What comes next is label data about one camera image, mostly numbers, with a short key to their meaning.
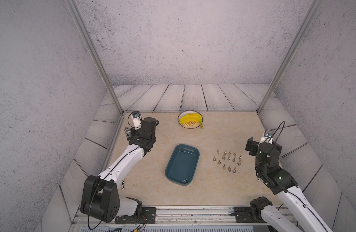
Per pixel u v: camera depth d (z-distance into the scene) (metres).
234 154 0.96
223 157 0.94
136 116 0.69
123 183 0.83
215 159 0.94
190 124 1.11
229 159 0.94
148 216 0.73
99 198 0.41
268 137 0.58
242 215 0.73
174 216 0.74
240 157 0.94
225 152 0.96
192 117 1.11
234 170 0.89
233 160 0.93
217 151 0.97
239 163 0.91
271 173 0.51
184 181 0.84
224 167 0.90
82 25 0.76
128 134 0.73
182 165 0.90
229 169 0.89
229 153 0.96
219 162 0.92
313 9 0.71
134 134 0.71
